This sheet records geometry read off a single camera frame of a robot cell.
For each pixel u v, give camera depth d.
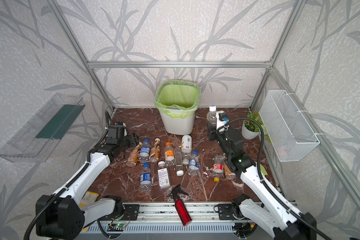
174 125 0.94
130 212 0.73
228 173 0.82
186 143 0.93
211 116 0.67
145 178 0.79
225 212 0.73
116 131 0.63
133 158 0.88
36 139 0.65
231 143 0.52
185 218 0.69
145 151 0.91
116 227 0.72
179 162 0.86
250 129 0.97
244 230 0.74
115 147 0.60
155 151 0.91
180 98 1.03
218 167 0.83
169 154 0.89
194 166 0.85
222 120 0.58
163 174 0.83
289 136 0.62
